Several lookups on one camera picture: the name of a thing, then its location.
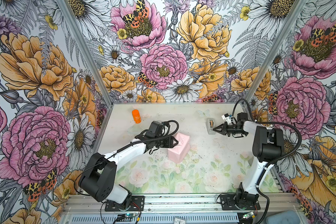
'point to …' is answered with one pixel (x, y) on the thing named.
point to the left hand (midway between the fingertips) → (173, 146)
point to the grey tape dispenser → (210, 125)
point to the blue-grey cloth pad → (286, 217)
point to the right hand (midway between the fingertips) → (214, 132)
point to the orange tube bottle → (136, 116)
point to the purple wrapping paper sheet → (178, 152)
